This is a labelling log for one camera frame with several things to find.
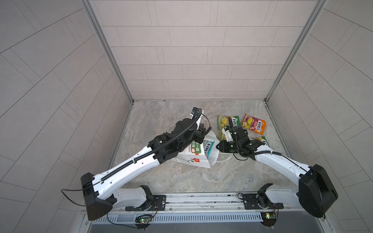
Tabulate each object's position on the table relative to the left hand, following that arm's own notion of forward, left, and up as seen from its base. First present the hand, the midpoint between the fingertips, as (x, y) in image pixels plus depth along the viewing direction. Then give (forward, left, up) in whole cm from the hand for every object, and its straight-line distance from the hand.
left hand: (207, 124), depth 65 cm
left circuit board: (-34, +29, -26) cm, 52 cm away
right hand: (-1, -7, -23) cm, 24 cm away
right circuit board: (-32, -30, -31) cm, 53 cm away
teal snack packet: (0, -2, -22) cm, 22 cm away
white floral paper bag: (-9, +5, -12) cm, 16 cm away
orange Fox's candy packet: (+19, -35, -28) cm, 49 cm away
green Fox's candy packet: (+8, -39, -29) cm, 49 cm away
